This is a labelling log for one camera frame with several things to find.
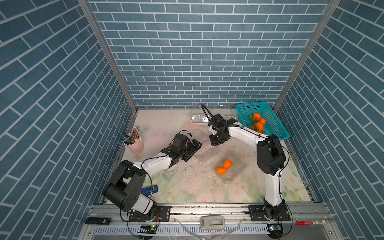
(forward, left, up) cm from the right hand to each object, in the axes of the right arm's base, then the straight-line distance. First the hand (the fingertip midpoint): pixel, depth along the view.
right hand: (213, 143), depth 95 cm
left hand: (-7, +7, +4) cm, 11 cm away
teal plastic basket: (+19, -42, -1) cm, 46 cm away
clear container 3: (-5, +3, -5) cm, 8 cm away
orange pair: (+13, -30, +6) cm, 33 cm away
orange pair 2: (-13, -9, -1) cm, 16 cm away
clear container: (+16, +11, +6) cm, 20 cm away
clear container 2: (+35, -13, -7) cm, 38 cm away
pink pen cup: (-7, +48, 0) cm, 48 cm away
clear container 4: (-17, -11, -5) cm, 21 cm away
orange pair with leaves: (+27, -33, -1) cm, 42 cm away
